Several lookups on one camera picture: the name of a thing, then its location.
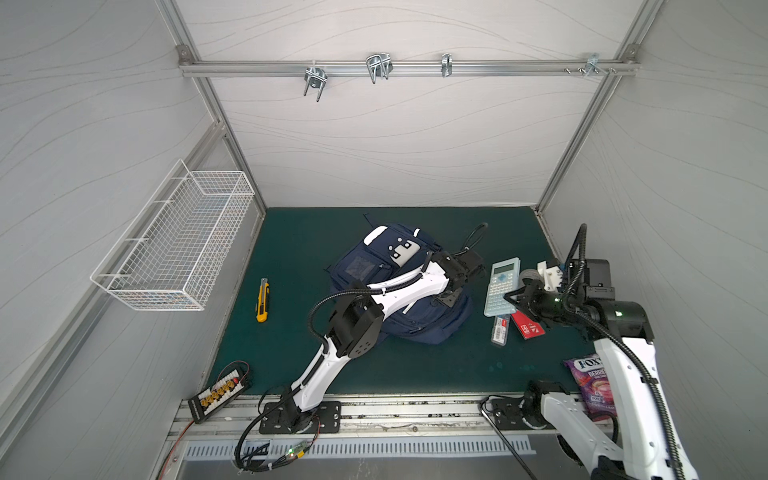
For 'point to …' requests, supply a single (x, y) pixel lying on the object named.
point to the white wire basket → (172, 255)
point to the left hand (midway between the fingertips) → (443, 287)
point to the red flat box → (527, 327)
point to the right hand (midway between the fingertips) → (513, 290)
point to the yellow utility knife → (262, 315)
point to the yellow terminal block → (232, 381)
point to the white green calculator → (503, 279)
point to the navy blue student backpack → (443, 317)
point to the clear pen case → (499, 336)
